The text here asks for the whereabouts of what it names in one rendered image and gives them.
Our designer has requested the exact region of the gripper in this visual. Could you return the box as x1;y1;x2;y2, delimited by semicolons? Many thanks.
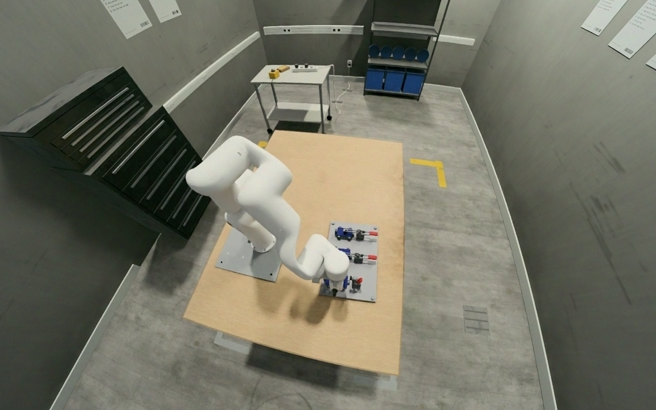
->
329;280;344;297

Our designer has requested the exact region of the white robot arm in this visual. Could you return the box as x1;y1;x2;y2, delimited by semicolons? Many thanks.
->
186;136;350;286

